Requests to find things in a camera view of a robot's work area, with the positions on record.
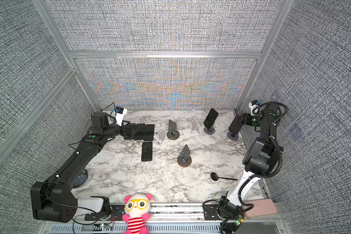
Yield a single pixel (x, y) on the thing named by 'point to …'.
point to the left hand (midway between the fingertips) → (135, 124)
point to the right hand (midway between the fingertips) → (245, 117)
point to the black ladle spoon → (214, 177)
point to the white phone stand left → (161, 136)
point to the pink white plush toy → (137, 207)
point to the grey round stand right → (209, 131)
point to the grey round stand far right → (232, 136)
